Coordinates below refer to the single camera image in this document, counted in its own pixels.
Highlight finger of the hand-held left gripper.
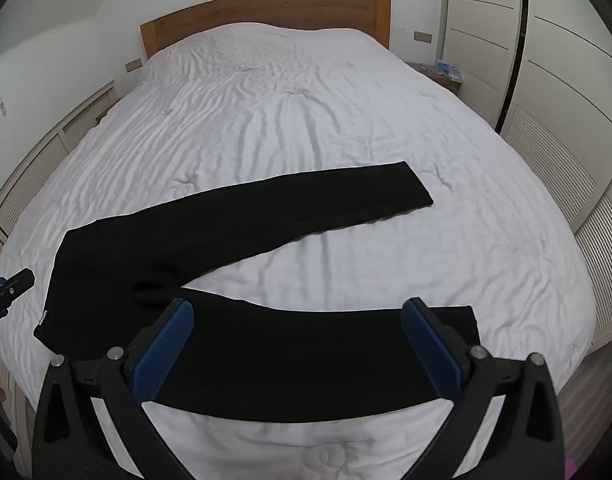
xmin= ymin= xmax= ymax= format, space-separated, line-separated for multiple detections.
xmin=0 ymin=268 xmax=36 ymax=311

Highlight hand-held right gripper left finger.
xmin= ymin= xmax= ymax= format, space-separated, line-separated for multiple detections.
xmin=30 ymin=297 xmax=209 ymax=480

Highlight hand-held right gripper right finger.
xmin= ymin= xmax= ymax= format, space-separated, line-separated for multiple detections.
xmin=401 ymin=297 xmax=562 ymax=480

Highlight black pants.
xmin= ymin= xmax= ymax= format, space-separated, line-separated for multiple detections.
xmin=37 ymin=161 xmax=483 ymax=423

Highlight white bed duvet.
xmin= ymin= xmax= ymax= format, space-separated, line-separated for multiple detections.
xmin=0 ymin=22 xmax=594 ymax=480

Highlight wooden nightstand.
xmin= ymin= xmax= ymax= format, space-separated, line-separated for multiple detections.
xmin=403 ymin=60 xmax=463 ymax=94

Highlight blue packet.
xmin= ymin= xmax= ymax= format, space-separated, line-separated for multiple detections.
xmin=434 ymin=60 xmax=465 ymax=84

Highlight wooden headboard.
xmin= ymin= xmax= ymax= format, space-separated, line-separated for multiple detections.
xmin=140 ymin=0 xmax=391 ymax=61

